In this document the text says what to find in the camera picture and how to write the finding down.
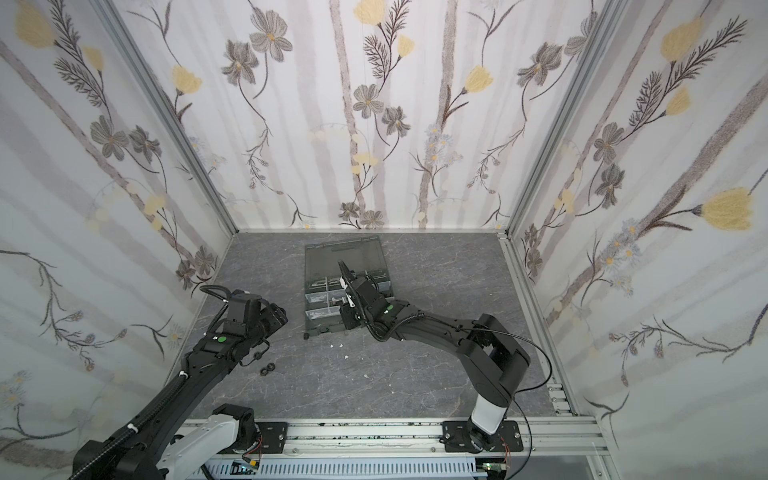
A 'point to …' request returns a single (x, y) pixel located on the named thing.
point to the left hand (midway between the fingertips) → (275, 307)
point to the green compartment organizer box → (324, 289)
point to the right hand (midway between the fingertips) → (337, 300)
